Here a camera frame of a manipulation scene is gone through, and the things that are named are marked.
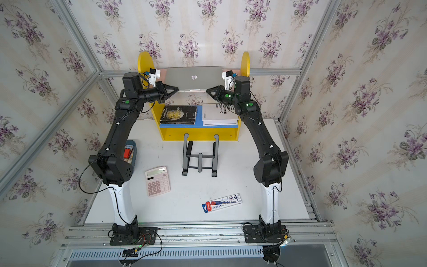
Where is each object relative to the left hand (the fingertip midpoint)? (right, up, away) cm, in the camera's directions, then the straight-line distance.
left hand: (181, 91), depth 74 cm
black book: (-8, -8, +27) cm, 29 cm away
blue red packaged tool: (+19, -54, +7) cm, 58 cm away
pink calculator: (-16, -45, +14) cm, 50 cm away
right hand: (+12, +1, +2) cm, 13 cm away
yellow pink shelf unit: (+4, -18, +32) cm, 37 cm away
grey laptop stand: (-2, -27, +25) cm, 37 cm away
